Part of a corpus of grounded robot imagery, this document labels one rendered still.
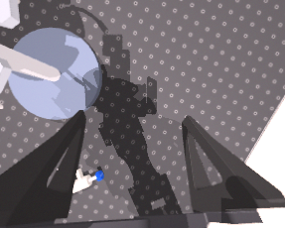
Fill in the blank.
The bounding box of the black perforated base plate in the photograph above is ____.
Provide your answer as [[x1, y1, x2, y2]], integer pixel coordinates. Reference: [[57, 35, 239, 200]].
[[0, 0, 285, 223]]

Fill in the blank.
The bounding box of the grey pipette carousel stand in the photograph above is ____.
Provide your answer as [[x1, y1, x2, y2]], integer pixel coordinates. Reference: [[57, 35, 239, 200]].
[[0, 0, 102, 120]]

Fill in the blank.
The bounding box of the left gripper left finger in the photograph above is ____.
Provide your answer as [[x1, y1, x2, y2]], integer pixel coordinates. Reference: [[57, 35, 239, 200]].
[[0, 110, 86, 227]]

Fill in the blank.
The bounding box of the white pipette with blue button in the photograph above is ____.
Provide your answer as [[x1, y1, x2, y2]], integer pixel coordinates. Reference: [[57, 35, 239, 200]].
[[73, 169, 104, 192]]

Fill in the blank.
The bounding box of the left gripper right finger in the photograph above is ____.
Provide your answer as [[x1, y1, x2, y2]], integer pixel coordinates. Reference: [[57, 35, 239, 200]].
[[182, 116, 285, 212]]

